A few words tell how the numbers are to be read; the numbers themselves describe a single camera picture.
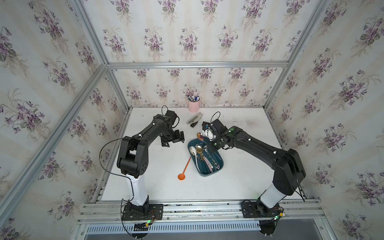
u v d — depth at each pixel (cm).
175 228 76
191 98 114
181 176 84
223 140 60
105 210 75
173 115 78
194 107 116
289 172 47
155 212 72
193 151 92
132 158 50
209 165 88
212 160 90
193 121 108
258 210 66
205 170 85
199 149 93
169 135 78
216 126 66
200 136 88
